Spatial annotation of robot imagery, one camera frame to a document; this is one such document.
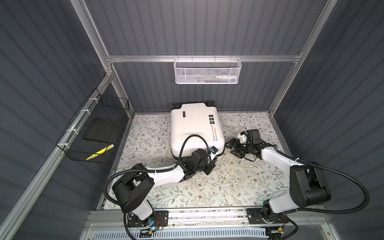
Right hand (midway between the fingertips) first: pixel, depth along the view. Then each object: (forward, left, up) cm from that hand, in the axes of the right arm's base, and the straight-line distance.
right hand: (228, 148), depth 89 cm
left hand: (-8, +8, 0) cm, 11 cm away
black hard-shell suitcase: (+8, +20, +12) cm, 24 cm away
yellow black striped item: (-11, +61, +19) cm, 65 cm away
